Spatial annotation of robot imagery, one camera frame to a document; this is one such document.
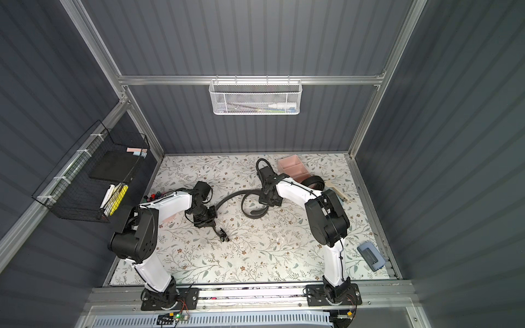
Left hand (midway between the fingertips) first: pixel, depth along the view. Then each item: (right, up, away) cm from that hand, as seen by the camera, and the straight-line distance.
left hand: (215, 223), depth 92 cm
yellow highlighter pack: (-28, +14, -23) cm, 39 cm away
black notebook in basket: (-35, +26, -15) cm, 46 cm away
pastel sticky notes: (-31, +32, -7) cm, 45 cm away
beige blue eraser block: (+55, +17, +12) cm, 59 cm away
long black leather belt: (+44, +19, -3) cm, 48 cm away
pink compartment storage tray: (+37, +26, +15) cm, 48 cm away
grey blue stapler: (+66, -11, -10) cm, 67 cm away
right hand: (+24, +10, +4) cm, 26 cm away
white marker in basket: (-32, +15, -22) cm, 42 cm away
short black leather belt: (+16, +8, +7) cm, 19 cm away
